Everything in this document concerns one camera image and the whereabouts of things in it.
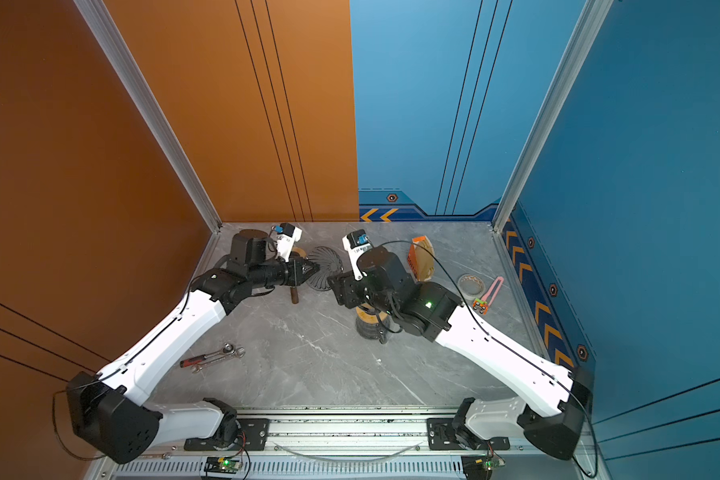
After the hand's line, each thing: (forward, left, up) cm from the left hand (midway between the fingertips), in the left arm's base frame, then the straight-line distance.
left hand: (319, 264), depth 75 cm
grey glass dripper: (+1, -2, -2) cm, 4 cm away
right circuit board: (-39, -40, -28) cm, 62 cm away
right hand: (-7, -6, +6) cm, 11 cm away
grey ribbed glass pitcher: (-7, -15, -22) cm, 28 cm away
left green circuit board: (-39, +22, -28) cm, 53 cm away
